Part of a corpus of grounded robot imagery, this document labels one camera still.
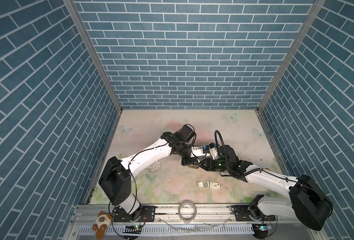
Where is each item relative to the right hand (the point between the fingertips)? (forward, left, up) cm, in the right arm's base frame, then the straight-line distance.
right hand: (197, 163), depth 81 cm
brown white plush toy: (-30, +44, -6) cm, 53 cm away
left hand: (0, 0, +4) cm, 4 cm away
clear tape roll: (-26, +4, -8) cm, 27 cm away
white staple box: (-8, -10, -10) cm, 16 cm away
